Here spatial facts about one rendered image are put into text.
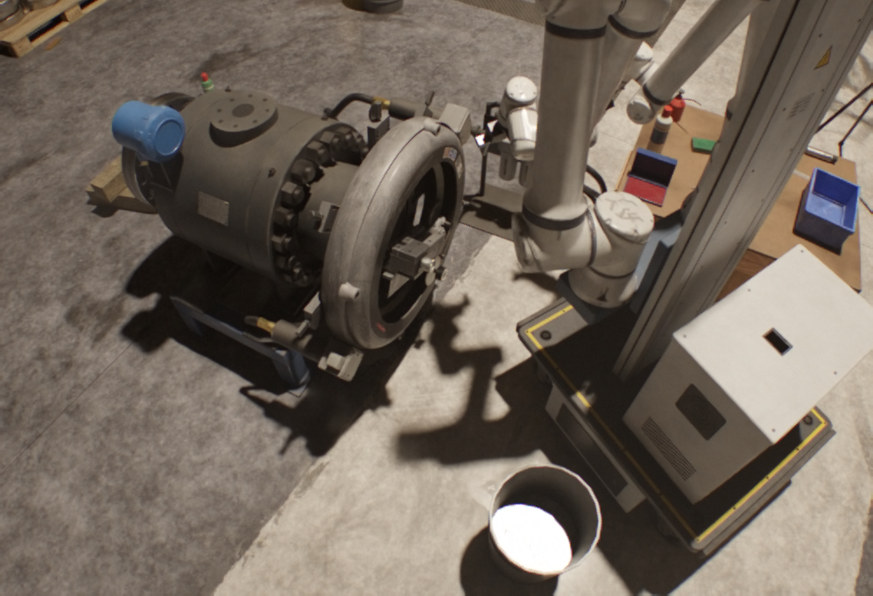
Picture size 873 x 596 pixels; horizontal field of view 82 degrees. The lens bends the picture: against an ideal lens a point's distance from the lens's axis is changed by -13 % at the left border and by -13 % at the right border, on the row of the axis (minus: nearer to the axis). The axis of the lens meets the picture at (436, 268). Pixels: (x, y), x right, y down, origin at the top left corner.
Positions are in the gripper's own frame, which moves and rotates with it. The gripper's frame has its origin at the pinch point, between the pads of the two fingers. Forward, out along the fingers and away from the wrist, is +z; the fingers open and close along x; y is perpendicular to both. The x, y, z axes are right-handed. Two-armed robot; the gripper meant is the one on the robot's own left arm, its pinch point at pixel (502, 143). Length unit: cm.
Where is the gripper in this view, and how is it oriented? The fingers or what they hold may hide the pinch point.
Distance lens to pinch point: 188.7
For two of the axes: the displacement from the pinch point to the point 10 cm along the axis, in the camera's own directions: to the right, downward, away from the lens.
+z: -0.5, 2.4, 9.7
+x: -9.2, 3.6, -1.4
